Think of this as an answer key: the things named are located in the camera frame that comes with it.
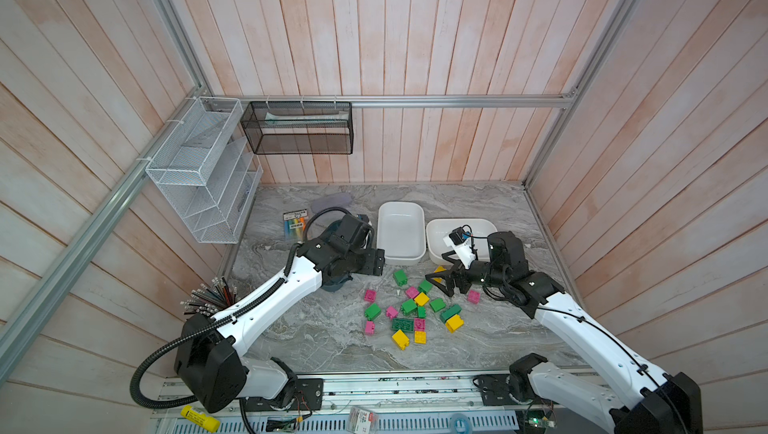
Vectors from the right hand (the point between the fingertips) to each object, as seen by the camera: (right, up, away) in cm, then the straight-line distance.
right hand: (437, 265), depth 77 cm
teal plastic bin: (-29, -9, +16) cm, 34 cm away
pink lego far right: (+13, -11, +11) cm, 21 cm away
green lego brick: (-17, -16, +11) cm, 26 cm away
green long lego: (+5, -15, +8) cm, 18 cm away
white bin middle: (-7, +7, +28) cm, 30 cm away
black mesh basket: (-43, +44, +26) cm, 67 cm away
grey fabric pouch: (-30, +19, +37) cm, 52 cm away
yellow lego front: (-9, -21, +3) cm, 23 cm away
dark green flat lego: (-8, -18, +6) cm, 21 cm away
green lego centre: (+2, -14, +12) cm, 18 cm away
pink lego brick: (-18, -12, +13) cm, 25 cm away
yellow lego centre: (-2, -12, +12) cm, 17 cm away
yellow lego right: (+6, -18, +7) cm, 20 cm away
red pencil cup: (-60, -9, -1) cm, 60 cm away
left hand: (-18, -1, +3) cm, 18 cm away
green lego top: (-8, -7, +17) cm, 20 cm away
